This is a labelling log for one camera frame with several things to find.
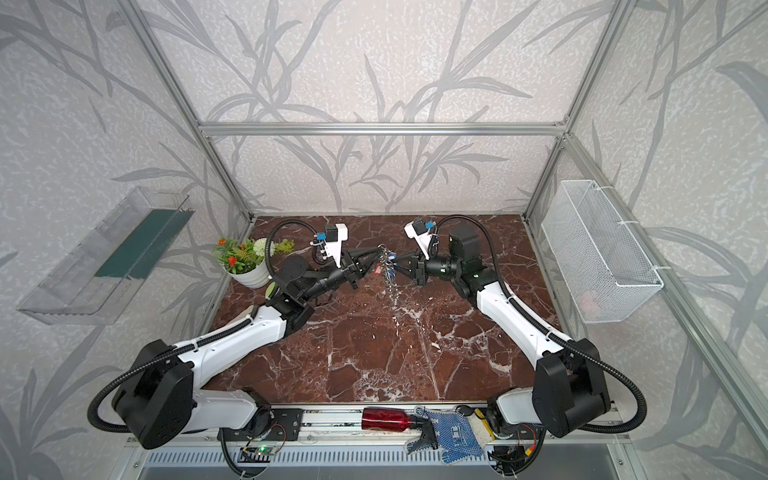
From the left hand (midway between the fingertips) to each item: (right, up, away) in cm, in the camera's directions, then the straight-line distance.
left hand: (383, 245), depth 68 cm
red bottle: (+1, -42, +3) cm, 42 cm away
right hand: (+2, -3, +6) cm, 6 cm away
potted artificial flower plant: (-44, -6, +22) cm, 49 cm away
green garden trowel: (-40, -16, +31) cm, 54 cm away
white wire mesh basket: (+47, -6, -6) cm, 48 cm away
